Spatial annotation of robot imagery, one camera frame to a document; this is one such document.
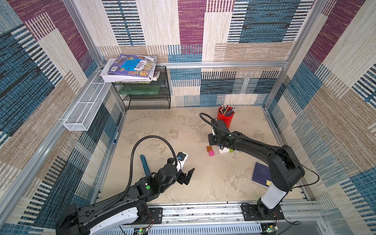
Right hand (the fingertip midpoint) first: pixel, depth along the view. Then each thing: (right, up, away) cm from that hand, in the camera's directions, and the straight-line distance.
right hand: (213, 139), depth 93 cm
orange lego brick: (-2, -6, +3) cm, 8 cm away
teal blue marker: (-41, -14, -5) cm, 44 cm away
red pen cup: (+11, +12, +9) cm, 19 cm away
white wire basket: (-67, +14, -21) cm, 71 cm away
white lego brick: (+7, -7, +1) cm, 10 cm away
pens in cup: (+10, +19, +9) cm, 23 cm away
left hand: (-16, -11, -17) cm, 26 cm away
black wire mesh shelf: (-39, +30, +12) cm, 51 cm away
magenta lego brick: (-1, -9, +1) cm, 9 cm away
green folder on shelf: (-48, +32, +4) cm, 58 cm away
